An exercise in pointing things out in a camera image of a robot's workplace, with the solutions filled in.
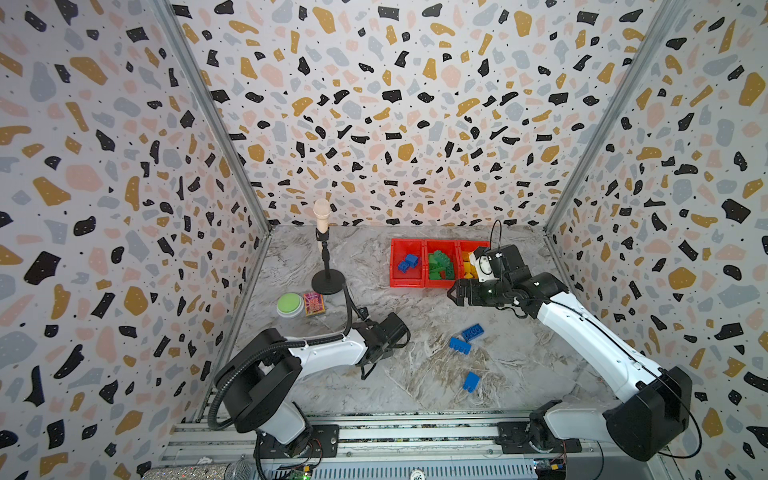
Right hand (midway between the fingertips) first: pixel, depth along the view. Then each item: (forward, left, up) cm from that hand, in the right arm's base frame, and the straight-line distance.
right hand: (461, 288), depth 79 cm
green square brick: (+20, +5, -15) cm, 26 cm away
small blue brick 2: (+21, +16, -19) cm, 33 cm away
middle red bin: (+25, -1, -13) cm, 28 cm away
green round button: (+5, +52, -18) cm, 56 cm away
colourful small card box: (+6, +44, -19) cm, 48 cm away
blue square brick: (-18, -4, -20) cm, 27 cm away
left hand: (-8, +20, -18) cm, 29 cm away
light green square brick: (+18, +4, -20) cm, 27 cm away
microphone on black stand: (+14, +41, -18) cm, 47 cm away
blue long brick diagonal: (-7, -2, -20) cm, 21 cm away
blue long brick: (-3, -6, -20) cm, 22 cm away
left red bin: (+15, +12, -17) cm, 26 cm away
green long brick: (+20, +2, -16) cm, 26 cm away
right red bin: (+27, -5, -14) cm, 31 cm away
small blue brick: (+24, +12, -19) cm, 33 cm away
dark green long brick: (+20, -1, -20) cm, 28 cm away
